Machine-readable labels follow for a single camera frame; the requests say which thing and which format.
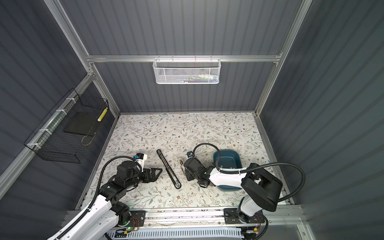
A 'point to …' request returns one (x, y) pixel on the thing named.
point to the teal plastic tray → (228, 159)
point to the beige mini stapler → (181, 162)
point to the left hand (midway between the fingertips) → (156, 170)
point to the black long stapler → (176, 183)
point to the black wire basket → (64, 134)
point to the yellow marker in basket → (102, 114)
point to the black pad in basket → (83, 123)
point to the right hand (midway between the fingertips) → (189, 170)
